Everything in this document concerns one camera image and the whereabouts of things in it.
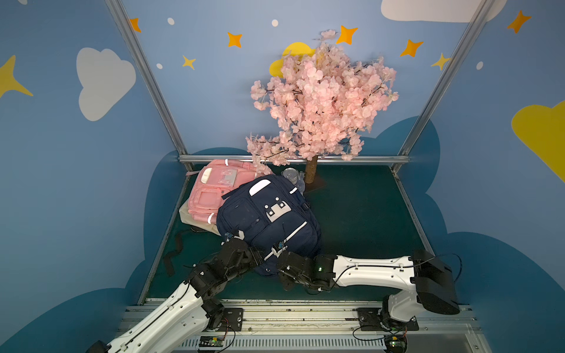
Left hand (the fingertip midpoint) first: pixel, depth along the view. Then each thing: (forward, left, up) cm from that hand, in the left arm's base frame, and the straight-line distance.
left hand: (264, 251), depth 78 cm
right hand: (-5, -7, -4) cm, 9 cm away
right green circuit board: (-25, -46, -15) cm, 55 cm away
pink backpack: (+40, +27, -6) cm, 49 cm away
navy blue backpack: (+18, -1, -3) cm, 18 cm away
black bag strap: (+1, +41, -13) cm, 43 cm away
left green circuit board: (-26, +16, -13) cm, 33 cm away
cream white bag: (+19, +37, -10) cm, 42 cm away
